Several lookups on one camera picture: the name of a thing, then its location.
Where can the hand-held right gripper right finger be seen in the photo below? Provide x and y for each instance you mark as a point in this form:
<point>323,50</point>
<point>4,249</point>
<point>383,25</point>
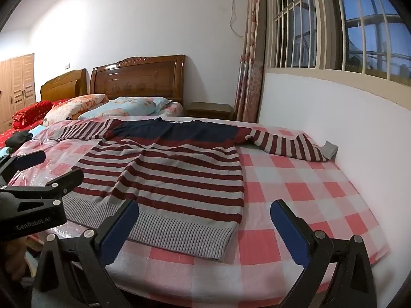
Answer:
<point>289,235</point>

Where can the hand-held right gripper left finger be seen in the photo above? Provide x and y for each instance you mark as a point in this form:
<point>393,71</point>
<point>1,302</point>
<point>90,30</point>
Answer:
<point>118,235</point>

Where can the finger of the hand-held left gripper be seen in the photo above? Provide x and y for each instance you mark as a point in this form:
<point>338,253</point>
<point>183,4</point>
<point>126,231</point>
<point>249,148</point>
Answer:
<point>69,179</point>
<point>27,162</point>

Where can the striped knit sweater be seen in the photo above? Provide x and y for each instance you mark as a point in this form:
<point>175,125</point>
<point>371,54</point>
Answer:
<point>179,179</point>

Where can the person's left hand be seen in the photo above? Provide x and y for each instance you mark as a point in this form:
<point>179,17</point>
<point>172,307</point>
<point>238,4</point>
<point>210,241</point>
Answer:
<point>16,258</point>

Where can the dark cloth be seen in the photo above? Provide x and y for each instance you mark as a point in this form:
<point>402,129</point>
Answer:
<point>18,139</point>

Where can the clear plastic sheet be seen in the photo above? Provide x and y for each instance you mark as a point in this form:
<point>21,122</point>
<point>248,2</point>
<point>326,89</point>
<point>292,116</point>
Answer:
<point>41,141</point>

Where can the red bed sheet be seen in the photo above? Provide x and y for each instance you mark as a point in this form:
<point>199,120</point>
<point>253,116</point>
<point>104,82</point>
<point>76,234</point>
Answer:
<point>6,136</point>

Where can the pink checked bed sheet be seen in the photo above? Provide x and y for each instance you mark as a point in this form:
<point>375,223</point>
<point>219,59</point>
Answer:
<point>289,199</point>

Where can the red quilt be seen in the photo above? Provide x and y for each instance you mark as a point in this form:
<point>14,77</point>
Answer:
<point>30,114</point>

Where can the orange floral pillow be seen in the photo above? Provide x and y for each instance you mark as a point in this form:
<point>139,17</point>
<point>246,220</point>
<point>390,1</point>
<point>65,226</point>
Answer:
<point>72,106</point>

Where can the wooden wardrobe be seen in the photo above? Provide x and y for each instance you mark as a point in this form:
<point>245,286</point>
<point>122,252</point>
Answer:
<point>17,83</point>

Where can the small wooden headboard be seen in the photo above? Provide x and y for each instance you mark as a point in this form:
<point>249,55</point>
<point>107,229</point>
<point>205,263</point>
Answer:
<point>62,86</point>

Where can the light blue pillow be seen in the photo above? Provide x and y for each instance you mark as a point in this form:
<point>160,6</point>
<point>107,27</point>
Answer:
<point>125,106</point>

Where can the large wooden headboard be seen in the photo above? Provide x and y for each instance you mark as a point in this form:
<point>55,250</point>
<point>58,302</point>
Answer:
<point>141,80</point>

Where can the wooden nightstand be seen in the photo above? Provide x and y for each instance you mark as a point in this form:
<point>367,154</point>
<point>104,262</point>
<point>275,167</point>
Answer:
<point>210,110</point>

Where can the pink floral curtain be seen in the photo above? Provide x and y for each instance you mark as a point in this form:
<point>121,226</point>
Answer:
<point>252,70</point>

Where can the barred window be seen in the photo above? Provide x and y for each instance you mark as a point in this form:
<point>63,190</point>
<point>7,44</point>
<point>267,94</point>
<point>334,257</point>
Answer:
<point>337,22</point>

